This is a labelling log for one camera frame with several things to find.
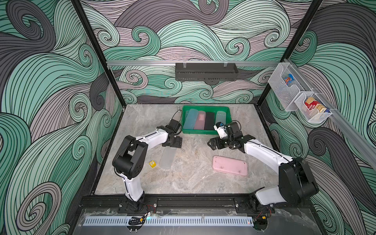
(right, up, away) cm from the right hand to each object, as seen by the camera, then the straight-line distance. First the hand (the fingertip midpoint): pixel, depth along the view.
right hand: (216, 141), depth 89 cm
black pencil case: (0, +12, +22) cm, 25 cm away
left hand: (-26, -2, +5) cm, 26 cm away
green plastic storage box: (+10, +17, +23) cm, 31 cm away
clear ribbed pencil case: (-30, -10, +2) cm, 32 cm away
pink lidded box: (+10, -14, -5) cm, 18 cm away
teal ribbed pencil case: (-15, +14, +19) cm, 27 cm away
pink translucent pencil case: (-8, +11, +18) cm, 23 cm away
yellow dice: (-39, -13, -3) cm, 41 cm away
